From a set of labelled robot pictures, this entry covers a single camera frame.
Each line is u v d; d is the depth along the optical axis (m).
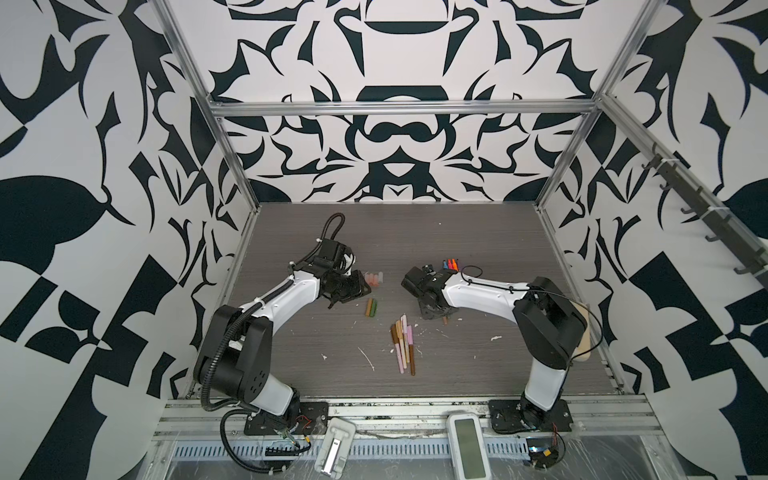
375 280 0.99
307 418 0.73
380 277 0.99
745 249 0.55
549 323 0.48
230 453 0.68
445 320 0.89
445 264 1.02
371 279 0.99
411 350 0.85
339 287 0.75
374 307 0.92
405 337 0.87
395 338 0.87
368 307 0.92
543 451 0.71
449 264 1.02
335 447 0.69
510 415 0.74
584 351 0.50
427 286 0.68
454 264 1.02
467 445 0.68
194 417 0.76
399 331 0.88
